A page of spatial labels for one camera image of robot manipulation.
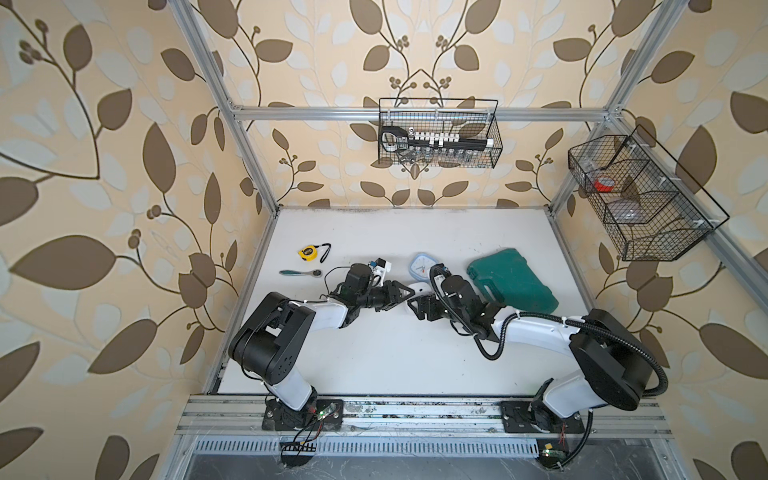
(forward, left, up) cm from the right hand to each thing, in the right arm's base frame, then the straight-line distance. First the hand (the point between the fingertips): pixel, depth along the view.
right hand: (419, 299), depth 88 cm
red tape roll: (+19, -51, +25) cm, 60 cm away
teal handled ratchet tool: (+15, +34, -5) cm, 38 cm away
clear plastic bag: (+8, -50, +27) cm, 57 cm away
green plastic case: (+8, -29, -4) cm, 31 cm away
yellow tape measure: (+22, +37, -4) cm, 43 cm away
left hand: (+1, +3, +3) cm, 5 cm away
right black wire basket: (+8, -57, +27) cm, 64 cm away
